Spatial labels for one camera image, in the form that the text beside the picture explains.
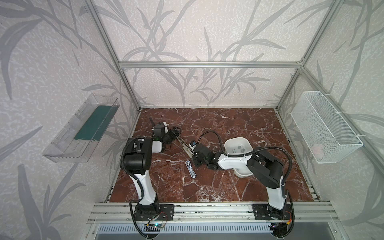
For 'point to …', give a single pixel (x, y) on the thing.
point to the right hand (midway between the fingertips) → (193, 152)
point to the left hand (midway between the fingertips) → (180, 126)
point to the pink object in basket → (317, 150)
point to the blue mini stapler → (190, 169)
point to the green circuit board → (153, 227)
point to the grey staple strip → (239, 147)
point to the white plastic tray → (231, 147)
